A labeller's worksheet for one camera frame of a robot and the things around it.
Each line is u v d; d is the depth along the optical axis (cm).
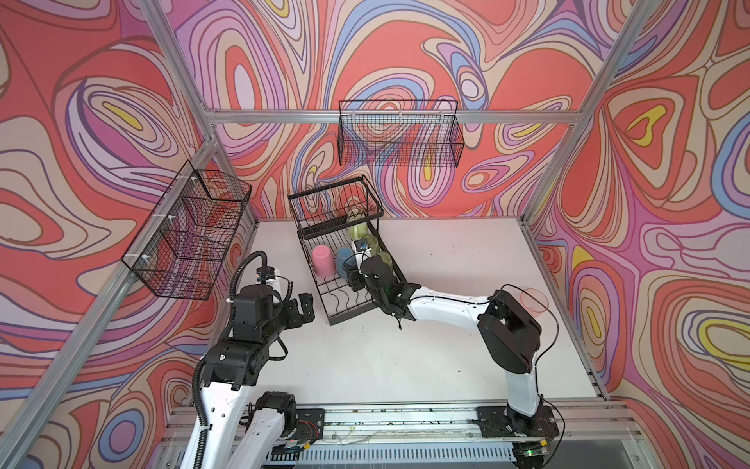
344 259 92
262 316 52
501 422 73
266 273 58
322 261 93
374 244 99
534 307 52
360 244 73
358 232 105
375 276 64
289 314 62
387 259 96
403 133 96
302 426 72
